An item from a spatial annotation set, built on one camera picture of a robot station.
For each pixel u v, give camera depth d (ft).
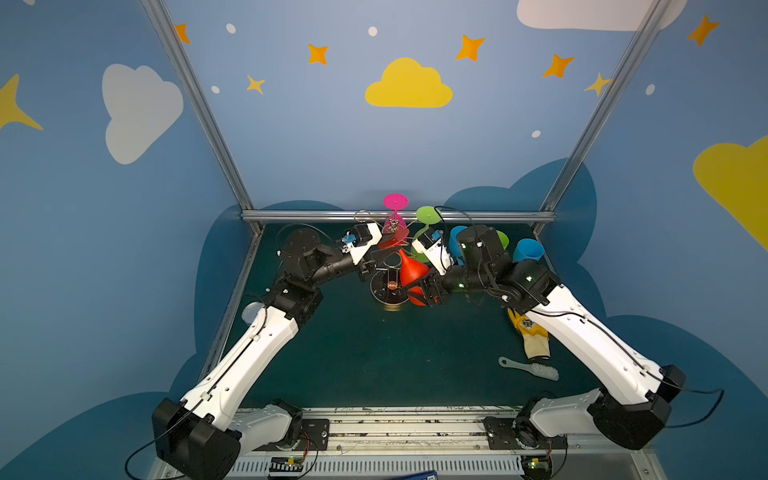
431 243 1.85
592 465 2.35
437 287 1.85
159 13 2.23
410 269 2.08
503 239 3.21
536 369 2.77
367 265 1.83
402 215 2.97
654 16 2.30
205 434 1.20
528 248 3.20
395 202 2.85
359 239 1.59
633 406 1.33
